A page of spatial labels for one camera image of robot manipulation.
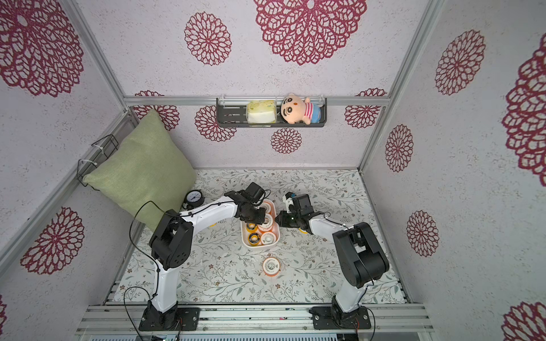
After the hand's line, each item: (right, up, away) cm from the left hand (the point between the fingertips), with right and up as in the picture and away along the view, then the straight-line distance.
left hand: (261, 219), depth 94 cm
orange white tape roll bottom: (+4, -18, -8) cm, 20 cm away
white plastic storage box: (+6, -4, -1) cm, 7 cm away
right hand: (+6, +1, -1) cm, 6 cm away
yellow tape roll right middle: (+16, -1, -20) cm, 26 cm away
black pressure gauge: (-34, +9, +11) cm, 37 cm away
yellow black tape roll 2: (-3, -10, -2) cm, 10 cm away
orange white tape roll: (+2, -3, -1) cm, 4 cm away
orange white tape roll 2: (+3, -8, -1) cm, 9 cm away
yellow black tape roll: (-4, -4, +2) cm, 6 cm away
